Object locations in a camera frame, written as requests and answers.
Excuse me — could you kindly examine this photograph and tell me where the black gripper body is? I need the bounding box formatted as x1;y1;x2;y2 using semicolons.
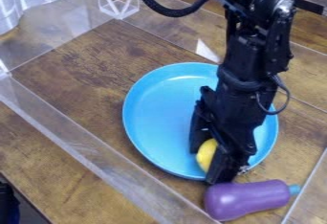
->
194;64;280;171

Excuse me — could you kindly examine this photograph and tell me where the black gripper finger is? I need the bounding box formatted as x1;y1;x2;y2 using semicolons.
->
190;108;212;153
204;143;251;185

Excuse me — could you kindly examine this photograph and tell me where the yellow toy lemon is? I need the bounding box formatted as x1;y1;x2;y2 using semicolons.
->
195;139;219;172

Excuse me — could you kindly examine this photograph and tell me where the purple toy eggplant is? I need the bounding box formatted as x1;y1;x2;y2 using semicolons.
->
204;180;300;221

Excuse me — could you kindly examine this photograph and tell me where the blue round plastic tray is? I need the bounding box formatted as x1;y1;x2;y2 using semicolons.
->
121;62;282;182

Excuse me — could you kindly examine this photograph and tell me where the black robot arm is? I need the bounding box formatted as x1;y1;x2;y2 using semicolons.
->
190;0;296;185

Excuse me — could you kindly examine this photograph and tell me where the clear acrylic right wall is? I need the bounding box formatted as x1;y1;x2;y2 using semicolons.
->
282;148;327;224

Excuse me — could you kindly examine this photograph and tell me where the clear acrylic front wall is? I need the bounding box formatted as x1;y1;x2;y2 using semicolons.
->
0;74;219;224

